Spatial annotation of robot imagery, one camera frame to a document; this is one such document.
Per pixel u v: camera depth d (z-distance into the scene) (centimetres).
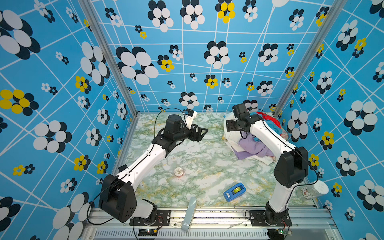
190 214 72
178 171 87
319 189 67
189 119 68
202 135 71
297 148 49
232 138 99
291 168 48
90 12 70
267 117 112
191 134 68
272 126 97
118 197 41
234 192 78
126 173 44
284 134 105
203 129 68
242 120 65
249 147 89
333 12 69
